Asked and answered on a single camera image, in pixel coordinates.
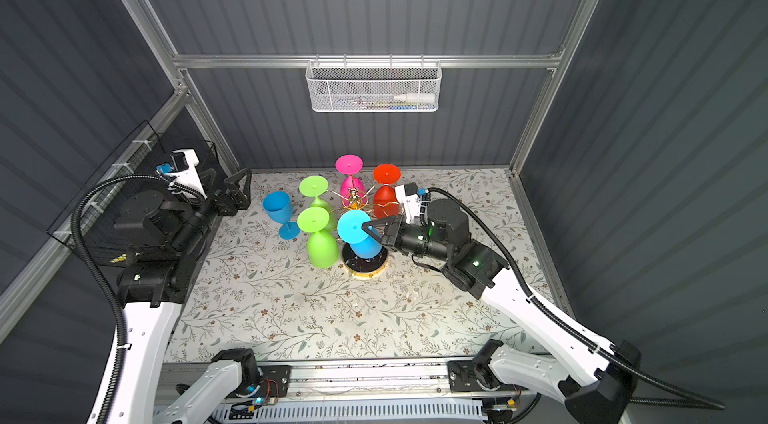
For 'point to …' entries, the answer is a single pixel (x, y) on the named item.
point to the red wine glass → (385, 204)
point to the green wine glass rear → (316, 186)
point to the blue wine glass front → (350, 229)
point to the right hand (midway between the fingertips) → (364, 232)
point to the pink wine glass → (352, 189)
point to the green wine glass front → (322, 246)
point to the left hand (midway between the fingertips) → (230, 170)
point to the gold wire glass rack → (353, 264)
